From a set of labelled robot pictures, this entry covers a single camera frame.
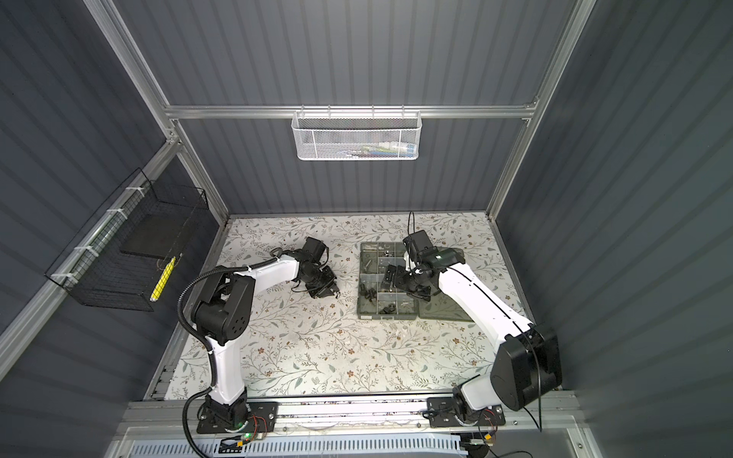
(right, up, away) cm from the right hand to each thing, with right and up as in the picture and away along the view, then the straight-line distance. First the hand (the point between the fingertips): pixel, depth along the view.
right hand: (397, 290), depth 82 cm
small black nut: (-1, -8, +11) cm, 14 cm away
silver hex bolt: (-9, +5, +21) cm, 24 cm away
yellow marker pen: (-58, +4, -13) cm, 60 cm away
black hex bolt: (-7, -3, +12) cm, 15 cm away
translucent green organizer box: (-6, -6, +11) cm, 14 cm away
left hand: (-18, -2, +15) cm, 24 cm away
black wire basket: (-71, +10, -9) cm, 72 cm away
